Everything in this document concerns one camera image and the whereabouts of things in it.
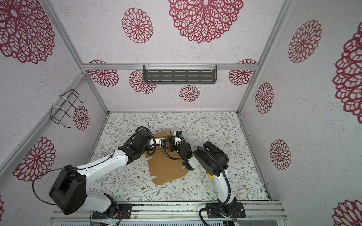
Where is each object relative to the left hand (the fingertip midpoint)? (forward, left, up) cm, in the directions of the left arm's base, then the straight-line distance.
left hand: (149, 135), depth 87 cm
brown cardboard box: (-15, -10, -14) cm, 23 cm away
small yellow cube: (-21, -37, -14) cm, 45 cm away
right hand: (+3, -11, -6) cm, 13 cm away
